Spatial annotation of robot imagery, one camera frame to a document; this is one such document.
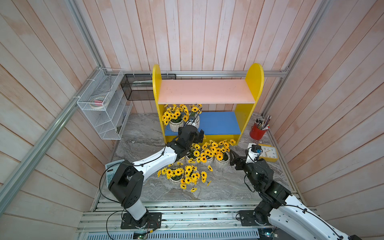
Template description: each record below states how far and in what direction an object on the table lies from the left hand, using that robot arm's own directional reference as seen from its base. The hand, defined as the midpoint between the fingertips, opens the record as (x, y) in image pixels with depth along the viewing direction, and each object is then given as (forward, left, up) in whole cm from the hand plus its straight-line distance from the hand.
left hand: (194, 130), depth 86 cm
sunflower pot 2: (-11, -9, -4) cm, 14 cm away
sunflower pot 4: (+6, +11, +7) cm, 14 cm away
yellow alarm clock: (-5, -50, -17) cm, 53 cm away
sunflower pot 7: (-24, +10, -6) cm, 27 cm away
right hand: (-14, -22, +2) cm, 26 cm away
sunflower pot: (-15, -16, -5) cm, 22 cm away
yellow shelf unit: (+7, -14, -4) cm, 16 cm away
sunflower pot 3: (-10, 0, -7) cm, 12 cm away
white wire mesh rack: (-2, +46, +9) cm, 47 cm away
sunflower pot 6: (-25, +1, -5) cm, 26 cm away
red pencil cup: (+9, -45, -10) cm, 47 cm away
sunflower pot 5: (+8, -1, +8) cm, 12 cm away
